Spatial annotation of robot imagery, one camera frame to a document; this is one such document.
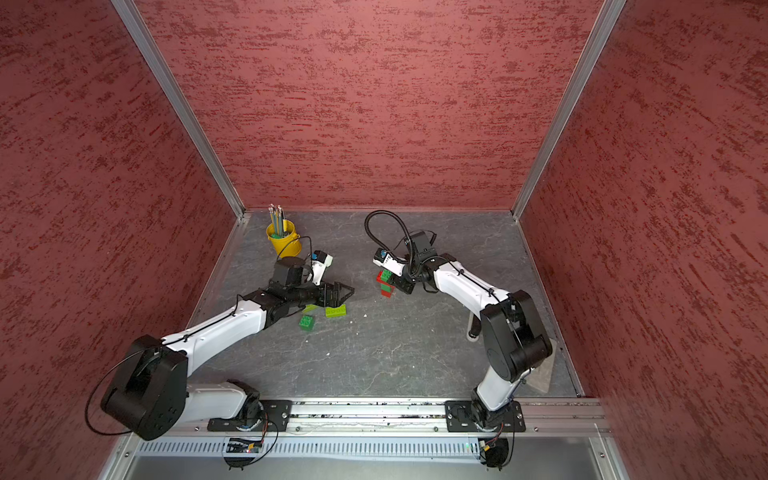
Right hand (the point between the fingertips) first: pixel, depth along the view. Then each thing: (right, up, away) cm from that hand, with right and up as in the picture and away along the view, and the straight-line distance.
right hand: (395, 279), depth 91 cm
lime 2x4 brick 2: (-19, -11, +1) cm, 22 cm away
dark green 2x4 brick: (-3, +1, -2) cm, 4 cm away
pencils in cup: (-41, +19, +9) cm, 46 cm away
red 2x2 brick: (-3, -6, +6) cm, 8 cm away
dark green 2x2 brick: (-27, -13, -3) cm, 30 cm away
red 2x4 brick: (-5, 0, -1) cm, 5 cm away
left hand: (-15, -4, -6) cm, 17 cm away
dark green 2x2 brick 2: (-3, -3, +1) cm, 4 cm away
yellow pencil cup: (-36, +11, +10) cm, 39 cm away
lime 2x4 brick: (-23, -6, -13) cm, 27 cm away
